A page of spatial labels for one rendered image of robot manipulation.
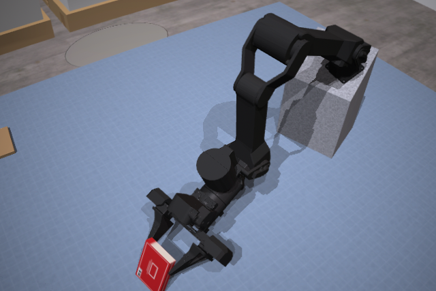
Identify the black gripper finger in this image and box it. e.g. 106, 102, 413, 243
168, 243, 213, 276
148, 206, 173, 242

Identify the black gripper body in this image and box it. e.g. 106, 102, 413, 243
146, 186, 233, 267

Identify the red card box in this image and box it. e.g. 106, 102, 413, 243
136, 237, 176, 291

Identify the blue-grey mat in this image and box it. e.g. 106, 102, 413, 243
0, 2, 436, 291

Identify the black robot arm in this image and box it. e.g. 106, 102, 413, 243
167, 13, 371, 230

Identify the tan flat block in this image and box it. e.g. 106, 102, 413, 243
0, 126, 16, 159

